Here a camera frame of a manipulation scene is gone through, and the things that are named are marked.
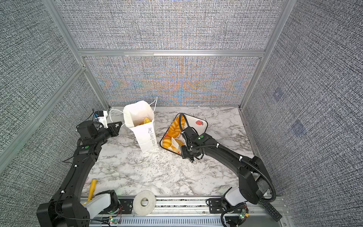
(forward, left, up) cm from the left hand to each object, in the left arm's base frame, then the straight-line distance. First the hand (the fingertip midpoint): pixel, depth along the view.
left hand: (121, 122), depth 79 cm
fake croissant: (-1, -24, -21) cm, 32 cm away
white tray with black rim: (+14, -49, -24) cm, 56 cm away
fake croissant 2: (+8, -11, -10) cm, 17 cm away
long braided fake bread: (+8, -29, -20) cm, 36 cm away
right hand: (-13, -35, -15) cm, 40 cm away
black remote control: (-43, -77, -23) cm, 91 cm away
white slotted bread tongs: (-7, -29, -14) cm, 33 cm away
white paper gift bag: (+12, -7, -8) cm, 16 cm away
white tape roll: (-39, -14, -24) cm, 48 cm away
